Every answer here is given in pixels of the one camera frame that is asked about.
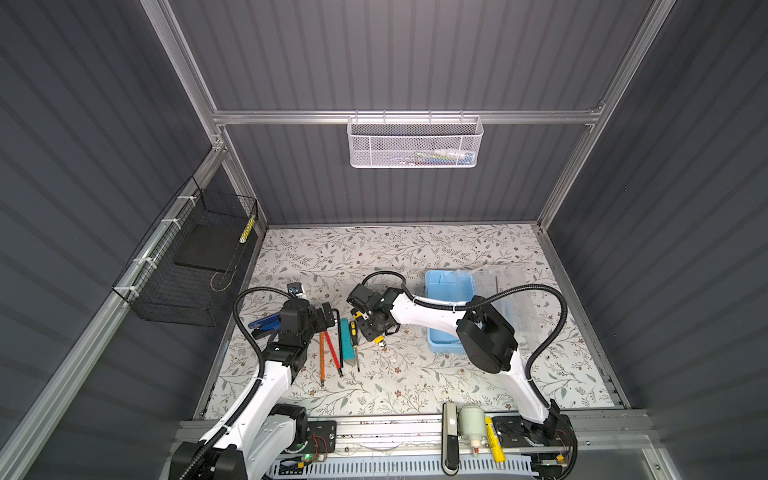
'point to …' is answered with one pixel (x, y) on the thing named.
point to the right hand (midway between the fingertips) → (372, 331)
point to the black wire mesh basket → (184, 275)
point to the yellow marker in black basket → (247, 229)
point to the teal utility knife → (349, 353)
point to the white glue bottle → (472, 426)
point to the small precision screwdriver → (354, 340)
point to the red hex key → (335, 354)
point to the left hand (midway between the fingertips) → (312, 307)
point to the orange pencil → (322, 357)
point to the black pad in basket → (211, 246)
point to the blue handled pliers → (263, 328)
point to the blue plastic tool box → (459, 285)
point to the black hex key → (339, 336)
